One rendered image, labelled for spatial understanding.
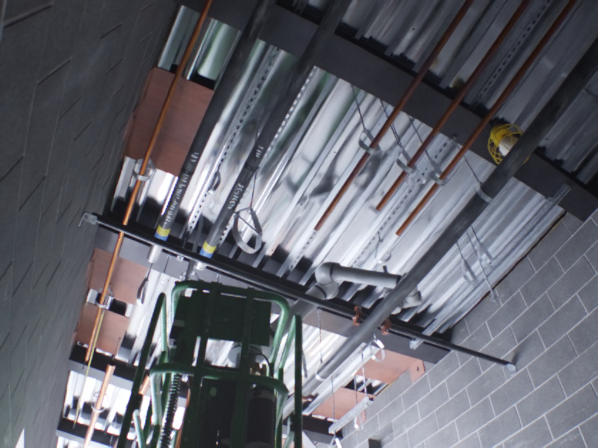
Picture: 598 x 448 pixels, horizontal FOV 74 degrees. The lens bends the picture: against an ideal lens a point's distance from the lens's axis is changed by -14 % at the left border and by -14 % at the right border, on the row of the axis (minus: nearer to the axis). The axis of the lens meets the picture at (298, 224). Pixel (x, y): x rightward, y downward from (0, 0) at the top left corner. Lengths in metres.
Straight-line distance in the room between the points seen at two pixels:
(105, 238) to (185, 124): 1.01
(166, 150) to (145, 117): 0.26
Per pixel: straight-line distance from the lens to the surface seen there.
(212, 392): 1.90
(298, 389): 1.94
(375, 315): 2.68
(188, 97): 2.82
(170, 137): 2.96
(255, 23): 2.07
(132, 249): 3.33
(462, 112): 2.73
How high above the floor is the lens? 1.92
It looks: 53 degrees up
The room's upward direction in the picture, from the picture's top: straight up
